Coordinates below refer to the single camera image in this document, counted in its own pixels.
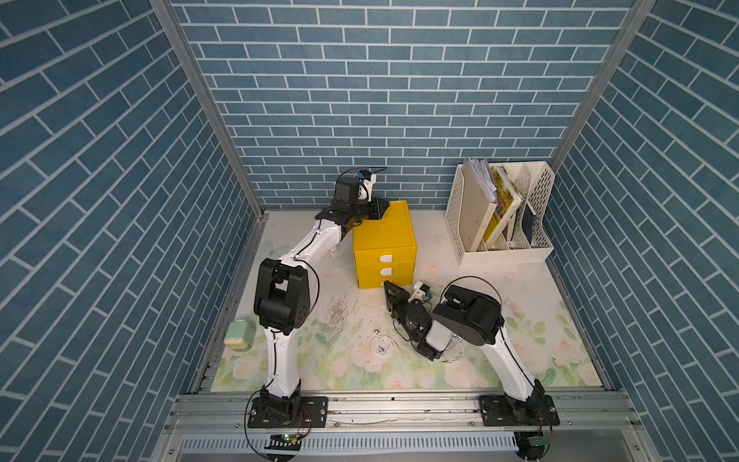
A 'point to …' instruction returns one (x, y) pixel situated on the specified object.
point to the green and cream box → (240, 335)
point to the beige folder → (477, 202)
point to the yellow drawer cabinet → (385, 248)
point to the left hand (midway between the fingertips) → (393, 205)
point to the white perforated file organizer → (529, 234)
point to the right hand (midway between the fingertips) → (384, 284)
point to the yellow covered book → (508, 200)
